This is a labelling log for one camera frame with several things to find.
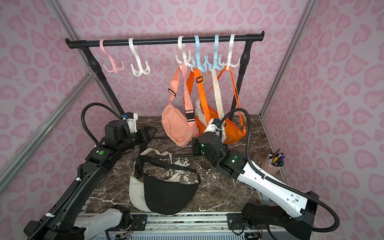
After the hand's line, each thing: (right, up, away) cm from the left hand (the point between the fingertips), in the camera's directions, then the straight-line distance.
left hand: (153, 129), depth 71 cm
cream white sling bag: (-13, -31, +13) cm, 36 cm away
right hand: (+19, -4, -3) cm, 20 cm away
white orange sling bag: (+22, +10, +11) cm, 26 cm away
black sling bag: (+4, -35, +7) cm, 36 cm away
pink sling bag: (+11, +1, +15) cm, 18 cm away
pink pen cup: (+62, -18, +10) cm, 66 cm away
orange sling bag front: (+23, +3, +15) cm, 28 cm away
